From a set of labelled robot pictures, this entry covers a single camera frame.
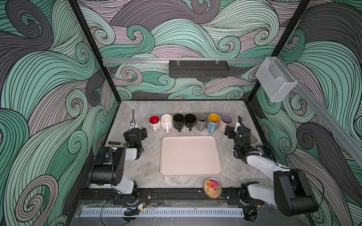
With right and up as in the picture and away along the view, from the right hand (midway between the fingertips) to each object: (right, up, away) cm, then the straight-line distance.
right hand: (236, 126), depth 88 cm
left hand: (-67, -2, +6) cm, 67 cm away
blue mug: (-13, +2, +6) cm, 15 cm away
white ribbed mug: (-46, +2, +11) cm, 47 cm away
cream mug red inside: (-55, +1, +13) cm, 56 cm away
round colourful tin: (-19, -31, -15) cm, 40 cm away
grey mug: (-21, +3, +7) cm, 23 cm away
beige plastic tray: (-29, -19, 0) cm, 34 cm away
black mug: (-37, +3, +8) cm, 38 cm away
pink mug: (-3, +3, +11) cm, 12 cm away
